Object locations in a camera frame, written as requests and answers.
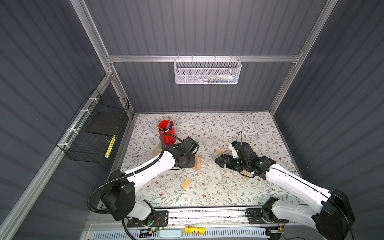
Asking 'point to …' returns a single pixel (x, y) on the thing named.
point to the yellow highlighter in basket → (107, 154)
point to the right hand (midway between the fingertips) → (222, 163)
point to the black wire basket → (90, 136)
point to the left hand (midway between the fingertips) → (191, 162)
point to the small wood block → (220, 151)
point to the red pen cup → (167, 127)
